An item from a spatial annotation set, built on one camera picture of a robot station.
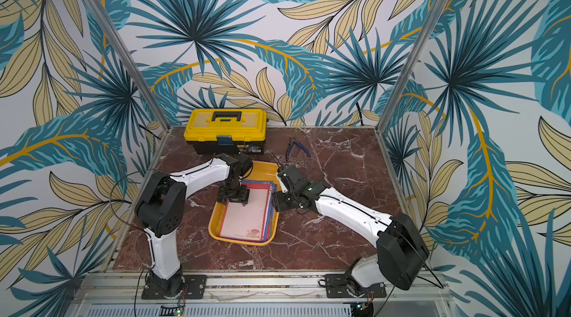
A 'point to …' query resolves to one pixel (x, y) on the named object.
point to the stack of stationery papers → (270, 215)
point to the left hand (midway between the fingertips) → (236, 205)
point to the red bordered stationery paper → (247, 222)
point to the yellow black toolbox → (226, 131)
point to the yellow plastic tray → (262, 171)
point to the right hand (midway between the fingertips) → (278, 200)
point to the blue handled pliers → (298, 143)
